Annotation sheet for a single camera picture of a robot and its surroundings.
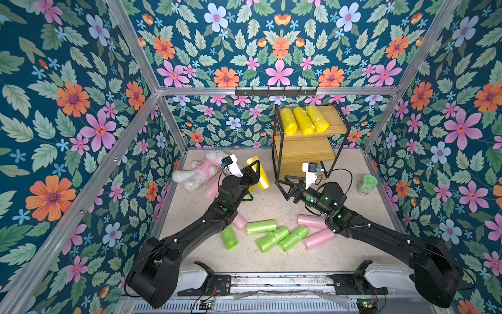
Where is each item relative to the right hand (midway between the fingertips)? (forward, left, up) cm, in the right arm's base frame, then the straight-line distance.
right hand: (281, 179), depth 70 cm
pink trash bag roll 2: (-11, -17, -27) cm, 34 cm away
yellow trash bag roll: (+1, +7, -4) cm, 8 cm away
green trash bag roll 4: (-11, -6, -26) cm, 29 cm away
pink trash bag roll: (-4, +18, -28) cm, 33 cm away
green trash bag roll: (-13, +21, -25) cm, 35 cm away
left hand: (+8, +8, 0) cm, 12 cm away
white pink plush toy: (+19, +40, -20) cm, 49 cm away
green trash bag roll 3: (-12, +4, -27) cm, 30 cm away
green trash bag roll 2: (-7, +8, -27) cm, 29 cm away
